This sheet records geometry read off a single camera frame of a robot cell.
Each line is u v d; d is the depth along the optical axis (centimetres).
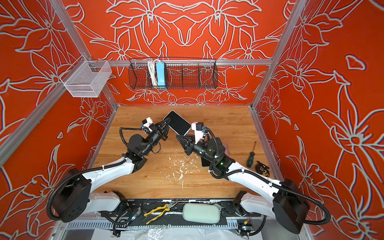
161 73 89
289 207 40
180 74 98
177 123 71
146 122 71
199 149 62
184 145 64
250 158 88
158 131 64
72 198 41
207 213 69
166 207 73
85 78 92
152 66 88
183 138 67
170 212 73
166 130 69
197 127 60
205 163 88
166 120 70
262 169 83
